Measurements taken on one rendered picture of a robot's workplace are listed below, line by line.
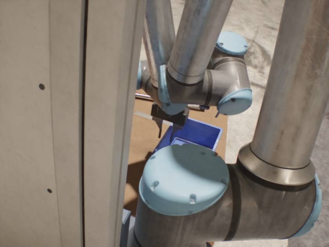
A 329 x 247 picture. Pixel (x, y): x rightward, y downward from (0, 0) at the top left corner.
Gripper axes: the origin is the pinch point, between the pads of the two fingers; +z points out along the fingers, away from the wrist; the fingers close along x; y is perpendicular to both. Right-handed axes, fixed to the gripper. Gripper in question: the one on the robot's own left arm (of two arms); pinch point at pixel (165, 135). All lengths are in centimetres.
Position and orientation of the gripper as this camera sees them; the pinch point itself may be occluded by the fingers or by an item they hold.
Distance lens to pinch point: 137.7
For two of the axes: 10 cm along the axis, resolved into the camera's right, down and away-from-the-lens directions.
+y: 3.5, -5.2, 7.8
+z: -1.3, 8.0, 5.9
